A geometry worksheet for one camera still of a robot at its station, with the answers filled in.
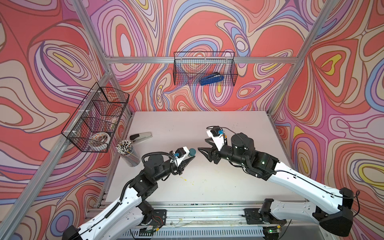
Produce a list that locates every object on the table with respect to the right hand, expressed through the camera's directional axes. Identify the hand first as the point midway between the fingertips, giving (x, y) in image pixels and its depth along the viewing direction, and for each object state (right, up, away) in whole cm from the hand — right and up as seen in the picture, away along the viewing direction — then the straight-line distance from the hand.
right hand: (203, 148), depth 65 cm
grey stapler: (-43, +2, +35) cm, 55 cm away
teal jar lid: (-5, -2, +1) cm, 5 cm away
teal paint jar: (-6, -4, +1) cm, 7 cm away
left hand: (-5, -3, +3) cm, 6 cm away
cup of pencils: (-41, -2, +13) cm, 43 cm away
